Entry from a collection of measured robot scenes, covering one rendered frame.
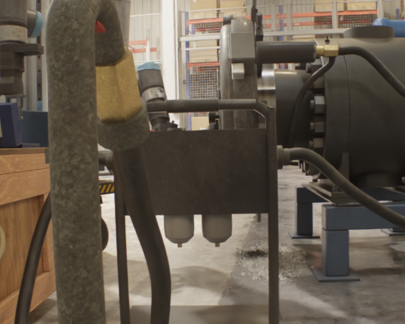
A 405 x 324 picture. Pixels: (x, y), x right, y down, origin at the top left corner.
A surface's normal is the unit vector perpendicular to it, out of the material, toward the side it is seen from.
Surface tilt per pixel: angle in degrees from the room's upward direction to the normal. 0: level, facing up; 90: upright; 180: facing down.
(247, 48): 67
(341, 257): 90
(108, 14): 129
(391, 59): 55
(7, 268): 90
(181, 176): 90
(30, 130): 90
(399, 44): 37
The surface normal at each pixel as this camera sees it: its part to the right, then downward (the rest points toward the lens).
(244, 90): -0.07, -0.06
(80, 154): 0.56, 0.01
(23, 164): 1.00, -0.03
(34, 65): 0.82, 0.00
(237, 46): -0.07, -0.35
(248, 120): -0.07, 0.18
